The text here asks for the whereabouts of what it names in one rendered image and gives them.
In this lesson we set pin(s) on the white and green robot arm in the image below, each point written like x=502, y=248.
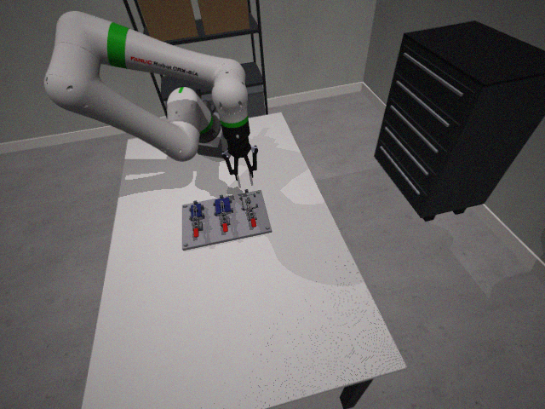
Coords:
x=83, y=42

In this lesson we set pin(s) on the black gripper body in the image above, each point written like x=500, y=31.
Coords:
x=239, y=145

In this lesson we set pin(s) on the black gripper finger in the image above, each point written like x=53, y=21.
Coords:
x=254, y=150
x=225, y=155

